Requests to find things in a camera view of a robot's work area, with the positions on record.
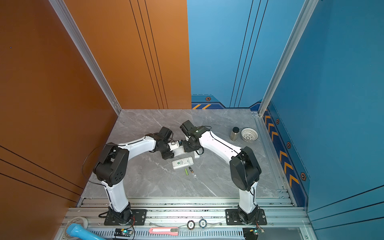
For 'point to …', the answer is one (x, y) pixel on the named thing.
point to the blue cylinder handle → (77, 231)
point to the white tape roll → (86, 223)
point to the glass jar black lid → (234, 133)
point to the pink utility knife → (170, 231)
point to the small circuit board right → (257, 231)
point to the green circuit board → (123, 232)
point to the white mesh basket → (249, 134)
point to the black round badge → (191, 225)
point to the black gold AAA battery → (191, 170)
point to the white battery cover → (196, 155)
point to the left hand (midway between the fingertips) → (171, 150)
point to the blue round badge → (203, 223)
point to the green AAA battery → (186, 172)
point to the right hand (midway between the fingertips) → (187, 148)
